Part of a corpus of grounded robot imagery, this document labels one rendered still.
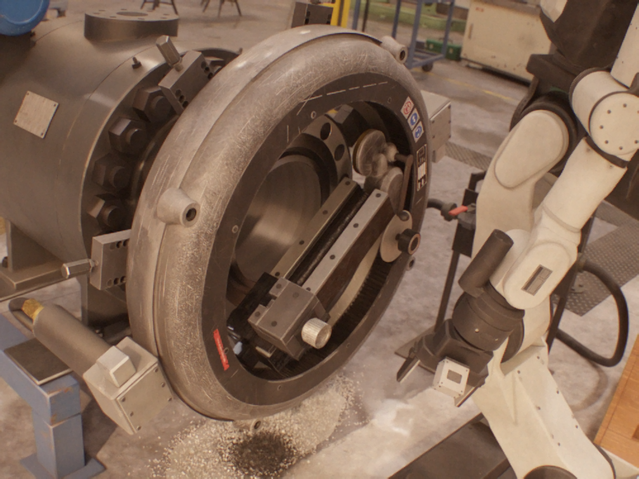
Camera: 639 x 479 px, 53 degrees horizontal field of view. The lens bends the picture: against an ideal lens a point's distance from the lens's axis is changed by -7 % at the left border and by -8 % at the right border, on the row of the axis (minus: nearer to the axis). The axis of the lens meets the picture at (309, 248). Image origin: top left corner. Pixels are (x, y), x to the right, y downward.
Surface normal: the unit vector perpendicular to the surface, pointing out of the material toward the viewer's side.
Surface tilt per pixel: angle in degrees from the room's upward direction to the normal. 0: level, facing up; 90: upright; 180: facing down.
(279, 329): 38
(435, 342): 72
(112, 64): 31
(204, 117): 48
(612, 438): 90
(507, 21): 90
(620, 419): 90
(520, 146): 90
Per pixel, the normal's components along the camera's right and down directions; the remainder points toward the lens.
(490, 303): -0.14, -0.43
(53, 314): -0.07, -0.77
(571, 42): -0.84, 0.43
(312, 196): -0.64, 0.41
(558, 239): 0.15, -0.22
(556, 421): 0.53, -0.47
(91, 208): -0.44, -0.31
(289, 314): -0.28, -0.55
